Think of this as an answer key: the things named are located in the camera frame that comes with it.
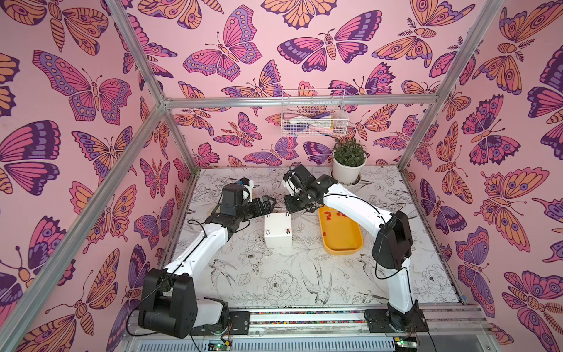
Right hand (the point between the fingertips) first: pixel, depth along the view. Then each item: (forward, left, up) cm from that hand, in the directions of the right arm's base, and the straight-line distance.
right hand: (288, 204), depth 87 cm
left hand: (-1, +7, +3) cm, 8 cm away
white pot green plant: (+25, -28, 0) cm, 38 cm away
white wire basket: (+36, -11, +19) cm, 42 cm away
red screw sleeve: (-10, 0, -4) cm, 11 cm away
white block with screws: (-10, +4, -3) cm, 11 cm away
